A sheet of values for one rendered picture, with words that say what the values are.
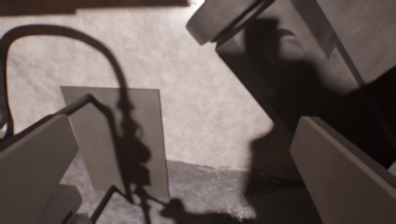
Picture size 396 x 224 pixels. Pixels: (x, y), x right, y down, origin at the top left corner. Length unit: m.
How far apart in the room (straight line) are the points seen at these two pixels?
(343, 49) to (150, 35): 0.40
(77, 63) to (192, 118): 0.35
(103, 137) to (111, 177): 0.18
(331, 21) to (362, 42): 0.06
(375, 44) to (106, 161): 0.75
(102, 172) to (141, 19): 0.54
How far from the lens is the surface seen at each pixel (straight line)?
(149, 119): 0.60
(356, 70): 0.39
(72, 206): 0.50
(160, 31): 0.52
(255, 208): 0.81
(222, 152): 0.63
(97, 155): 0.77
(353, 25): 0.38
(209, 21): 0.32
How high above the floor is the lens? 0.50
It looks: 63 degrees down
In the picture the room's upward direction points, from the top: 165 degrees counter-clockwise
